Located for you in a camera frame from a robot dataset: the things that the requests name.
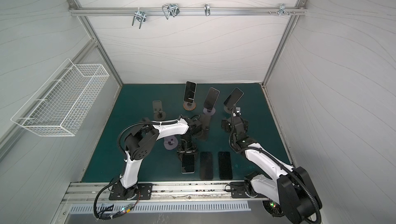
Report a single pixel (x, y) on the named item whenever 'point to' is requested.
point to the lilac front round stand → (170, 142)
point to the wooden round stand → (189, 106)
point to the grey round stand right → (227, 110)
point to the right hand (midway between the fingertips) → (237, 115)
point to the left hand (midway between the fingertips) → (194, 159)
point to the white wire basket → (59, 107)
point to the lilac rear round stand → (205, 111)
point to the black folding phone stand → (205, 121)
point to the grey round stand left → (159, 114)
